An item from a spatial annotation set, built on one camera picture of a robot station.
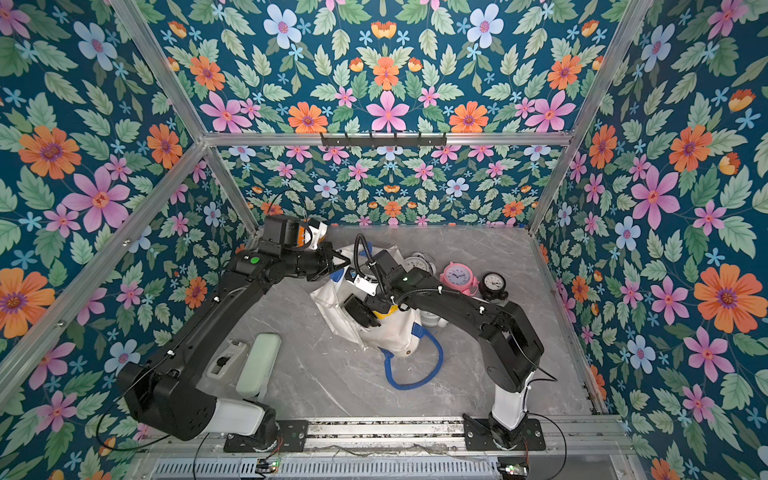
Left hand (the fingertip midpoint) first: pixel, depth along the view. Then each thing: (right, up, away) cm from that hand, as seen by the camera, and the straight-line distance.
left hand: (353, 259), depth 73 cm
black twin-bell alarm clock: (+42, -10, +26) cm, 50 cm away
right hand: (+5, -8, +14) cm, 17 cm away
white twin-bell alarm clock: (+18, -1, +32) cm, 37 cm away
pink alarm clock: (+32, -7, +29) cm, 44 cm away
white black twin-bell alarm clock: (+20, -19, +17) cm, 33 cm away
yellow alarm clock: (+9, -13, +4) cm, 17 cm away
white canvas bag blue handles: (+10, -23, +14) cm, 29 cm away
